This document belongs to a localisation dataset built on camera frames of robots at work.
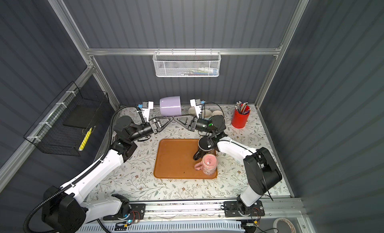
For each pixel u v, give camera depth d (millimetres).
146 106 619
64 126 721
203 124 654
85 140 684
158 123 623
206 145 659
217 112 1043
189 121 644
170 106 610
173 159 919
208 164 774
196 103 645
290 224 691
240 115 994
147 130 612
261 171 462
